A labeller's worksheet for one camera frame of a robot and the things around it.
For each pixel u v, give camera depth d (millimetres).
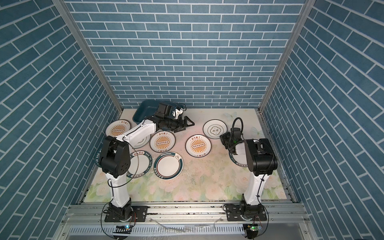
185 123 804
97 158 935
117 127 1083
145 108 1195
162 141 1018
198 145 990
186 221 727
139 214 736
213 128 1083
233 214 736
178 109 852
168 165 890
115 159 510
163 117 746
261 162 517
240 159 935
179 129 893
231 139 824
